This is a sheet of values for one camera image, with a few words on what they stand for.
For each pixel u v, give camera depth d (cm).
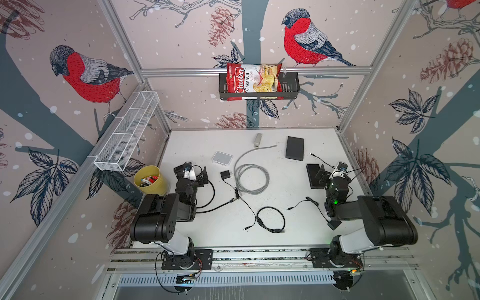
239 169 100
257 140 112
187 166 77
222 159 104
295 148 110
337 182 70
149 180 85
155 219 45
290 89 93
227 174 98
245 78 88
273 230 81
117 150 71
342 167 77
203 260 73
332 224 81
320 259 73
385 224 45
